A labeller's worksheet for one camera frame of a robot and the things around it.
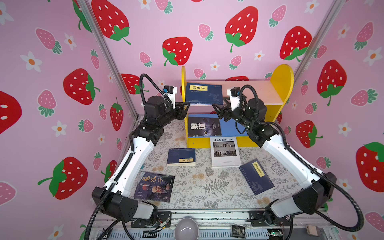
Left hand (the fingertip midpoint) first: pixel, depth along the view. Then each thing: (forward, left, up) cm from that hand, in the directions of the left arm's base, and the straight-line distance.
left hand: (187, 102), depth 68 cm
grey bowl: (-45, 0, -41) cm, 61 cm away
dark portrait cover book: (-25, +20, -41) cm, 52 cm away
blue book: (-5, +4, -42) cm, 42 cm away
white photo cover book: (-3, -23, -38) cm, 45 cm away
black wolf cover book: (+8, -9, -26) cm, 28 cm away
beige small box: (-45, -60, -40) cm, 85 cm away
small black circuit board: (-46, -25, -40) cm, 65 cm away
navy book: (-19, -40, -42) cm, 61 cm away
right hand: (+1, -14, +1) cm, 14 cm away
